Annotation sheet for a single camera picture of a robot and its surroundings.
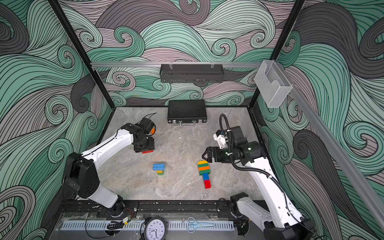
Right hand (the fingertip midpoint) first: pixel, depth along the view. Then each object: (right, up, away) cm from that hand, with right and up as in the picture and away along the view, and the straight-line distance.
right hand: (209, 157), depth 70 cm
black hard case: (-11, +23, +39) cm, 46 cm away
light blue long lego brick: (-29, -12, +22) cm, 38 cm away
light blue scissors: (-7, -31, -1) cm, 32 cm away
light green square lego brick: (-27, -14, +16) cm, 34 cm away
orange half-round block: (-28, +13, +3) cm, 31 cm away
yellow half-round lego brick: (-2, -8, +18) cm, 19 cm away
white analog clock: (-26, -31, -4) cm, 41 cm away
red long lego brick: (-34, 0, +13) cm, 36 cm away
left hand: (-33, +2, +15) cm, 36 cm away
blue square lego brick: (0, -15, +15) cm, 21 cm away
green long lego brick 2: (-3, -12, +14) cm, 19 cm away
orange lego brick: (-2, -11, +15) cm, 19 cm away
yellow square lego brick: (-27, -13, +16) cm, 34 cm away
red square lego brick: (0, -17, +10) cm, 20 cm away
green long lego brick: (-1, -9, +18) cm, 20 cm away
